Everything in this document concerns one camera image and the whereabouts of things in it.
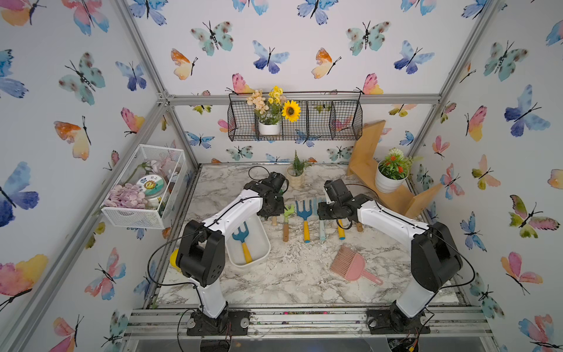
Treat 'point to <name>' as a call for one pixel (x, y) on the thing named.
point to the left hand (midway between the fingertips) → (278, 208)
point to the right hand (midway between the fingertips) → (324, 208)
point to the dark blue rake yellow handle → (341, 231)
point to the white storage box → (248, 242)
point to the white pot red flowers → (392, 171)
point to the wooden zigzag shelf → (361, 171)
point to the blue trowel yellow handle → (242, 236)
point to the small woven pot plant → (296, 171)
